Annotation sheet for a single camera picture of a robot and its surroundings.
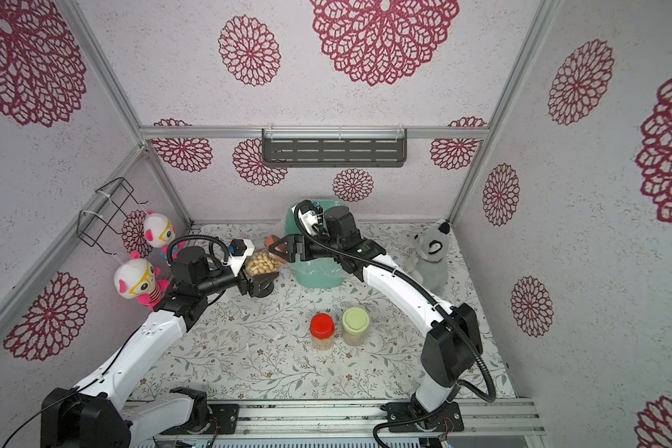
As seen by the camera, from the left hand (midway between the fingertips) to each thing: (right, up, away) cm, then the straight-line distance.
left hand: (269, 262), depth 75 cm
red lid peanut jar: (+14, -19, +5) cm, 24 cm away
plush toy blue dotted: (-41, +9, +17) cm, 45 cm away
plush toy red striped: (-40, -5, +5) cm, 40 cm away
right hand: (+3, +4, -5) cm, 7 cm away
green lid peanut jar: (+23, -18, +3) cm, 30 cm away
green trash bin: (+12, -4, +10) cm, 16 cm away
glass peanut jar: (-1, 0, -5) cm, 5 cm away
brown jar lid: (+2, +6, -7) cm, 9 cm away
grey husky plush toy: (+49, -2, +17) cm, 52 cm away
